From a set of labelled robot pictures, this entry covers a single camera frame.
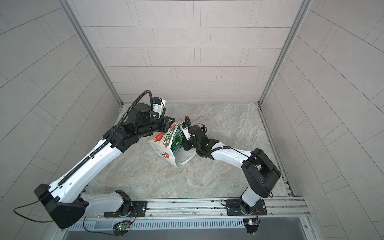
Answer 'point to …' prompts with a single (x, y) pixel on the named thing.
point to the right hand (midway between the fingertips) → (181, 139)
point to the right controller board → (251, 224)
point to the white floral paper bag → (162, 143)
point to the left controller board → (122, 225)
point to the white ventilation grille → (107, 225)
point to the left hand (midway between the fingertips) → (179, 119)
